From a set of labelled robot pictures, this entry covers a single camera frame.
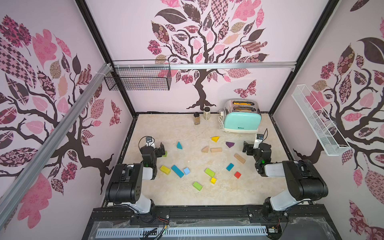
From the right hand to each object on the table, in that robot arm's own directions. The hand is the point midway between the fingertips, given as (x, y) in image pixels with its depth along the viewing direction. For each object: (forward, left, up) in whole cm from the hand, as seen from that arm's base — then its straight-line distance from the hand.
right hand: (251, 143), depth 95 cm
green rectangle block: (-17, +28, -5) cm, 33 cm away
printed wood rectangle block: (-8, +7, -6) cm, 13 cm away
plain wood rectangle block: (-1, +23, -6) cm, 23 cm away
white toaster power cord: (+19, +17, +3) cm, 26 cm away
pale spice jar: (+26, +28, +2) cm, 38 cm away
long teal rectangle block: (-15, +48, -6) cm, 51 cm away
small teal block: (-13, +15, -6) cm, 21 cm away
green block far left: (-4, +57, -6) cm, 57 cm away
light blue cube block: (-16, +42, -4) cm, 45 cm away
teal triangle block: (+2, +48, -5) cm, 48 cm away
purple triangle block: (+3, +13, -5) cm, 14 cm away
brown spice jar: (+22, +35, +1) cm, 41 cm away
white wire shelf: (-10, -32, +19) cm, 38 cm away
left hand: (-1, +64, 0) cm, 64 cm away
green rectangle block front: (-25, +36, -5) cm, 44 cm away
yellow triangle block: (+7, +22, -4) cm, 24 cm away
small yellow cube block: (-22, +27, -4) cm, 35 cm away
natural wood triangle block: (-1, +30, -5) cm, 31 cm away
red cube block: (-19, +12, -6) cm, 23 cm away
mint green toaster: (+14, +6, +11) cm, 19 cm away
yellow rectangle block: (-15, +55, -4) cm, 58 cm away
